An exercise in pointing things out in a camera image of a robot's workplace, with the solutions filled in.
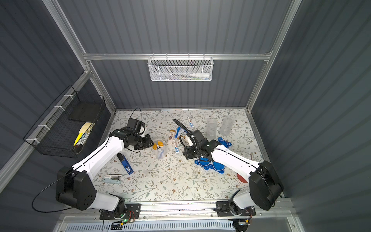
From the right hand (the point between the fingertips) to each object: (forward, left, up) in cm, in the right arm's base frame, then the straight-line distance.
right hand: (188, 152), depth 83 cm
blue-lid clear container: (+5, +18, -1) cm, 19 cm away
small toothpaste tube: (+9, +8, -10) cm, 16 cm away
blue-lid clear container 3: (+29, -29, -11) cm, 42 cm away
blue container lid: (-1, -11, -12) cm, 16 cm away
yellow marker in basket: (+1, +55, +16) cm, 57 cm away
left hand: (+3, +20, +2) cm, 21 cm away
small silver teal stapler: (-12, +44, -10) cm, 47 cm away
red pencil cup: (-12, -31, -10) cm, 35 cm away
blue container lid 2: (-4, -19, -12) cm, 22 cm away
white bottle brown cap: (+18, +12, -10) cm, 24 cm away
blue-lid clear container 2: (+24, -17, -11) cm, 32 cm away
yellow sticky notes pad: (+6, +54, +16) cm, 57 cm away
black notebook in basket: (+16, +59, +17) cm, 63 cm away
